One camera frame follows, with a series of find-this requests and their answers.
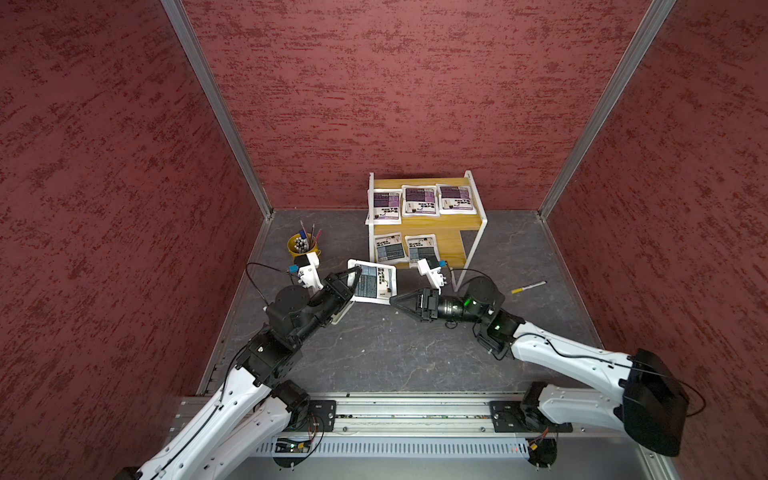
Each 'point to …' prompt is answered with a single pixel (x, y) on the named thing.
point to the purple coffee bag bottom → (455, 199)
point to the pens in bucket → (306, 239)
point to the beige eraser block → (341, 314)
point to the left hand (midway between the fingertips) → (362, 276)
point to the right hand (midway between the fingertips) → (390, 312)
